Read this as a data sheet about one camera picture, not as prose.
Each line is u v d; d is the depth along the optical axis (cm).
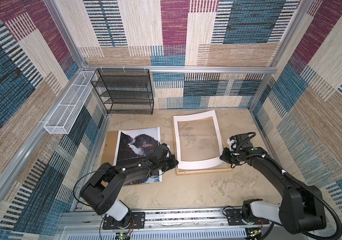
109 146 108
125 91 111
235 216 73
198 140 103
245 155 62
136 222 73
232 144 79
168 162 76
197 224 73
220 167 85
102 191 44
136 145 100
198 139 104
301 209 41
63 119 70
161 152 70
